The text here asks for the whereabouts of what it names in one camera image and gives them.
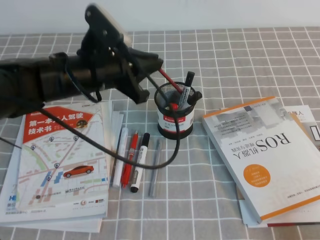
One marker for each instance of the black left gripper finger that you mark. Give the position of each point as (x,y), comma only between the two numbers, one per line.
(129,86)
(149,62)

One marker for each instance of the black white marker on table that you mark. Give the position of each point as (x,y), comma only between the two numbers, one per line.
(141,159)

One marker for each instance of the black marker leaning in holder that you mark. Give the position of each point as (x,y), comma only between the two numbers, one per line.
(192,99)

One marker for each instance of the white pen on table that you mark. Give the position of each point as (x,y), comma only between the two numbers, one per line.
(121,152)

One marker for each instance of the red gel pen on table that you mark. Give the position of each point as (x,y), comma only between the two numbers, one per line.
(127,167)

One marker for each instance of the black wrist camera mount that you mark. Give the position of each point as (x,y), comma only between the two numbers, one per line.
(104,34)

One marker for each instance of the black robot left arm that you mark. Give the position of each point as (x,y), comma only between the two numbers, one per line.
(42,80)

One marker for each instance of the books under ROS book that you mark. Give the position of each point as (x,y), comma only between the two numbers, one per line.
(305,215)

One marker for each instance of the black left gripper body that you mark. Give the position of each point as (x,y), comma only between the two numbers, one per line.
(95,73)

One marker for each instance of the grey white checked tablecloth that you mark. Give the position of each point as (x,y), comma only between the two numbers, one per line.
(196,197)

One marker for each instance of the red white driverless car book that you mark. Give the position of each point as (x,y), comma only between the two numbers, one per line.
(60,175)

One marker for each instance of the thin red pencil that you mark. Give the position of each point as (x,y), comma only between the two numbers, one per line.
(162,72)

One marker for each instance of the black marker upright in holder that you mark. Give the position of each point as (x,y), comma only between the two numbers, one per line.
(186,89)

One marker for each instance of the grey pen on table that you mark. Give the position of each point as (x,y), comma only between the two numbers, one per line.
(154,174)

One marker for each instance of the red capped pen in holder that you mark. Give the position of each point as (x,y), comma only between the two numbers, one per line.
(174,106)

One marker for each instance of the white orange ROS book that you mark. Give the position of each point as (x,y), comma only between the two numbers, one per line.
(272,161)

